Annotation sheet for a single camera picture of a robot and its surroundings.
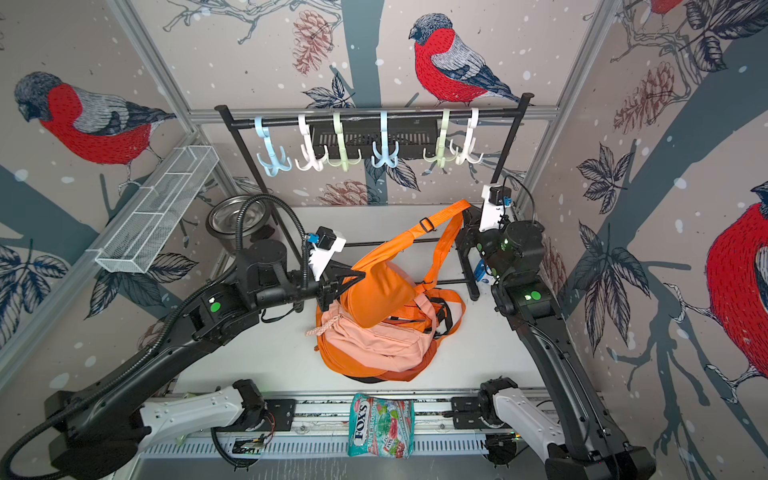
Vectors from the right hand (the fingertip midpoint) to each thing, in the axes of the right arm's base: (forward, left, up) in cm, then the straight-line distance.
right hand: (466, 200), depth 66 cm
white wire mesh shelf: (+5, +81, -9) cm, 82 cm away
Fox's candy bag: (-39, +18, -38) cm, 57 cm away
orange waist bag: (-17, +19, -11) cm, 27 cm away
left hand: (-17, +21, -3) cm, 28 cm away
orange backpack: (-7, -1, -41) cm, 41 cm away
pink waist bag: (-22, +17, -30) cm, 41 cm away
